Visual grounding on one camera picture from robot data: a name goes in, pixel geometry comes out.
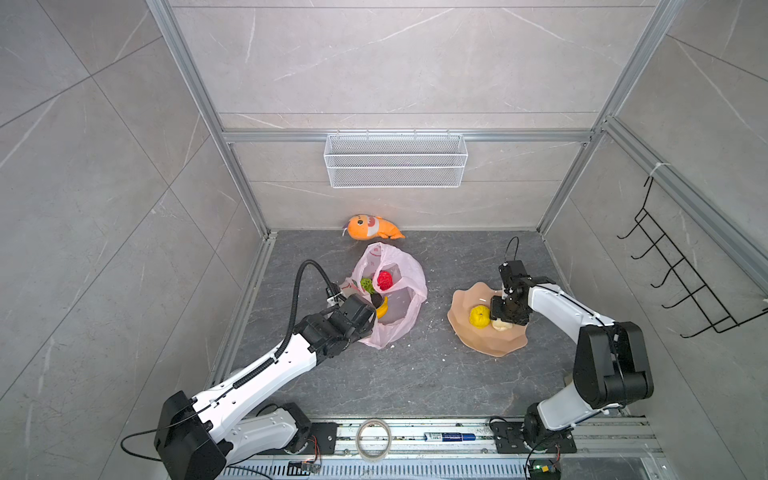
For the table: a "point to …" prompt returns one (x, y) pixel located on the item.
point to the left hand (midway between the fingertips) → (366, 319)
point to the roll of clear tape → (359, 435)
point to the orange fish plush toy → (364, 227)
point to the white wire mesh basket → (395, 161)
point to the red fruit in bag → (385, 280)
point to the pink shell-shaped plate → (486, 340)
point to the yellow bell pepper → (480, 316)
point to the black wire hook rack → (721, 319)
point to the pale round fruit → (500, 325)
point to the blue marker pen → (448, 436)
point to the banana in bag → (381, 311)
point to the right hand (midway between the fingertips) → (504, 315)
